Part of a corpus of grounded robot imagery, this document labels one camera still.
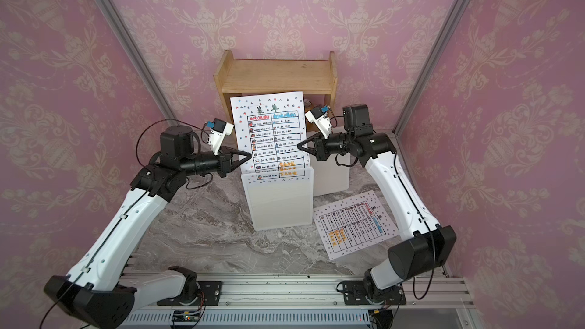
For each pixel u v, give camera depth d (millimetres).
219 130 575
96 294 369
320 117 604
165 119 1137
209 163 589
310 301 735
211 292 745
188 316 714
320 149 603
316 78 783
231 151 583
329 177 920
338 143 602
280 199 759
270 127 660
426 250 399
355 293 730
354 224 897
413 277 442
